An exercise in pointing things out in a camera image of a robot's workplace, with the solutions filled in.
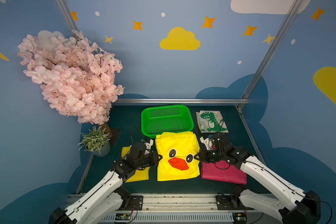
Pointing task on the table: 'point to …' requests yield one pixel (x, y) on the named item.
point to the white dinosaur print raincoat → (211, 122)
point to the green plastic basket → (155, 120)
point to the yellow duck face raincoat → (178, 150)
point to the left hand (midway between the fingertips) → (162, 154)
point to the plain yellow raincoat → (139, 174)
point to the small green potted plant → (96, 141)
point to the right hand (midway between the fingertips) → (196, 154)
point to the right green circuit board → (240, 217)
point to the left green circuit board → (122, 216)
